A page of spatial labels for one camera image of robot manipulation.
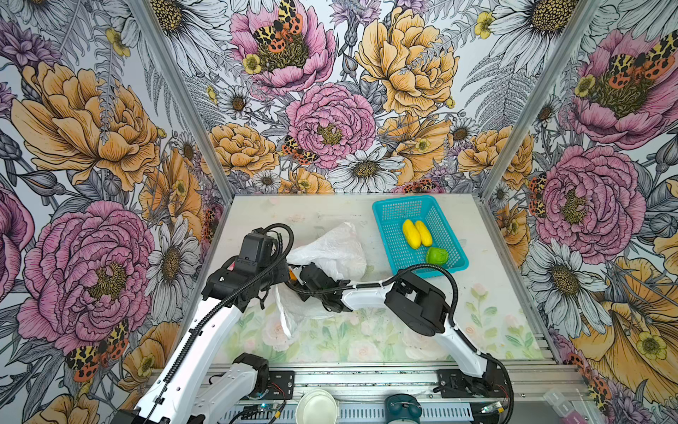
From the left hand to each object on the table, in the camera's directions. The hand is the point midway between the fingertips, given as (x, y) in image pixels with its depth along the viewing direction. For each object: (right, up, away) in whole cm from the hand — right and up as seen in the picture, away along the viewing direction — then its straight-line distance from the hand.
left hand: (281, 276), depth 75 cm
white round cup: (+10, -34, -4) cm, 36 cm away
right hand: (+1, -6, +19) cm, 20 cm away
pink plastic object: (+74, -33, -6) cm, 82 cm away
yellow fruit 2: (+43, +10, +27) cm, 52 cm away
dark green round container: (+32, -29, -11) cm, 44 cm away
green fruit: (+50, +3, +20) cm, 54 cm away
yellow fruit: (+49, +10, +29) cm, 58 cm away
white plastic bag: (+16, +6, +10) cm, 20 cm away
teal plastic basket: (+37, +19, +35) cm, 54 cm away
